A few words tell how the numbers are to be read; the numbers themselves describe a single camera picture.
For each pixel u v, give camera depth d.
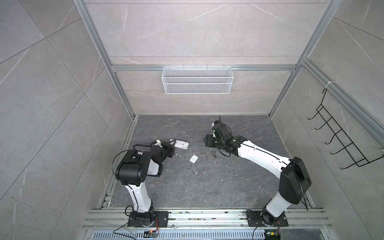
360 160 0.58
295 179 0.45
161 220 0.73
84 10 0.69
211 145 0.76
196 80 1.01
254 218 0.73
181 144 0.92
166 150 0.86
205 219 0.75
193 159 0.95
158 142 0.90
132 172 0.50
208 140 0.75
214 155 0.96
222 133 0.64
